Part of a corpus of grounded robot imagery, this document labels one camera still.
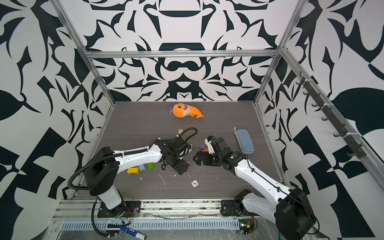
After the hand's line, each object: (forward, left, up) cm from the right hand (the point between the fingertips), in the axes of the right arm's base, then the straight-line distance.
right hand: (200, 158), depth 80 cm
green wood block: (0, +29, -8) cm, 30 cm away
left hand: (+1, +10, -6) cm, 11 cm away
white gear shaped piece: (-10, +3, -11) cm, 15 cm away
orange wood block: (+10, -4, -10) cm, 15 cm away
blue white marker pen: (-31, +31, -8) cm, 44 cm away
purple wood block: (+2, -1, +9) cm, 9 cm away
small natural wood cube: (+23, +12, -9) cm, 28 cm away
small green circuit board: (-28, -21, -12) cm, 37 cm away
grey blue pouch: (+16, -29, -9) cm, 34 cm away
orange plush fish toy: (+36, +12, -2) cm, 39 cm away
